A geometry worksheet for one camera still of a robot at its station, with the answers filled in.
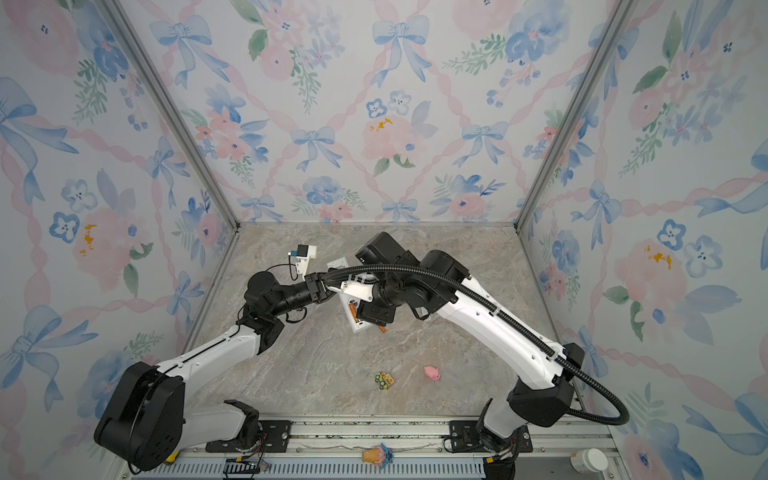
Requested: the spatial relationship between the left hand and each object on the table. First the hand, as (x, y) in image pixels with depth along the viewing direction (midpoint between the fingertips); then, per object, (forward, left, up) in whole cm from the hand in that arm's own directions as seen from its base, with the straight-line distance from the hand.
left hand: (351, 279), depth 70 cm
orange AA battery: (-6, -1, -5) cm, 8 cm away
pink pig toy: (-13, -21, -26) cm, 36 cm away
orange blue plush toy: (-32, -7, -25) cm, 41 cm away
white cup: (-33, -53, -21) cm, 66 cm away
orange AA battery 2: (+1, -7, -28) cm, 29 cm away
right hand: (-5, -4, +2) cm, 6 cm away
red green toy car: (-15, -8, -25) cm, 31 cm away
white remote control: (-4, +1, -3) cm, 5 cm away
